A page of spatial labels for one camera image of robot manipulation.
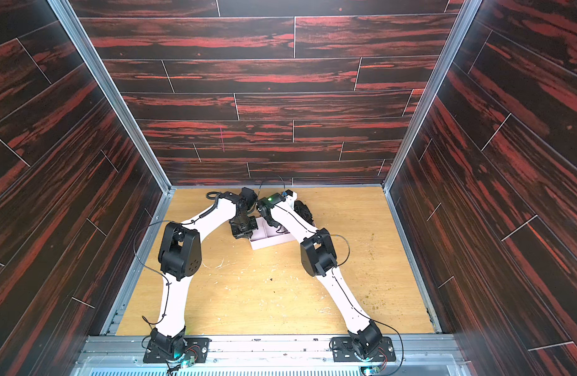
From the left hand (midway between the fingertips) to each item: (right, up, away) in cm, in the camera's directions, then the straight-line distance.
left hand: (257, 236), depth 98 cm
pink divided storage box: (+4, 0, +3) cm, 5 cm away
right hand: (+22, +9, -1) cm, 24 cm away
